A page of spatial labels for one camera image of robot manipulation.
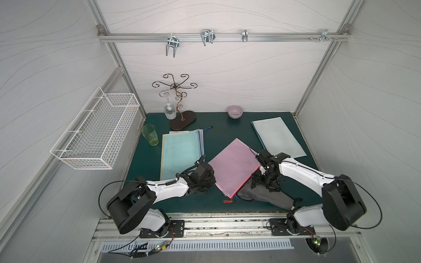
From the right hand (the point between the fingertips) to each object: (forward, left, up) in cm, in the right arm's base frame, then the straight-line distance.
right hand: (260, 187), depth 84 cm
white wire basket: (+6, +75, +30) cm, 81 cm away
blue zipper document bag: (+36, -17, -4) cm, 40 cm away
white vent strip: (-29, +55, +12) cm, 63 cm away
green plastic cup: (+30, +67, +7) cm, 73 cm away
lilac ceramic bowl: (+55, +11, +1) cm, 56 cm away
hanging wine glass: (+36, +51, +21) cm, 66 cm away
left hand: (+2, +22, 0) cm, 22 cm away
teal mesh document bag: (+22, +47, -4) cm, 52 cm away
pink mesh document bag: (+12, +13, -2) cm, 18 cm away
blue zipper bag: (+28, +35, -1) cm, 45 cm away
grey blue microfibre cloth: (-3, 0, +1) cm, 3 cm away
